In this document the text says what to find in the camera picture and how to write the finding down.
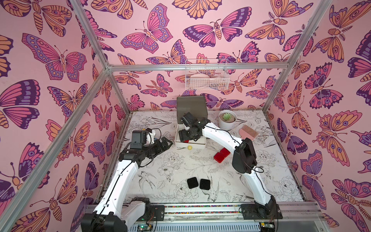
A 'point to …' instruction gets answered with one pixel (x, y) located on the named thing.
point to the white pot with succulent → (227, 119)
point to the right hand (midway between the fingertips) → (181, 139)
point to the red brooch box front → (186, 141)
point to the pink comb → (246, 132)
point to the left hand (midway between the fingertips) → (168, 144)
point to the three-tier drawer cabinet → (197, 105)
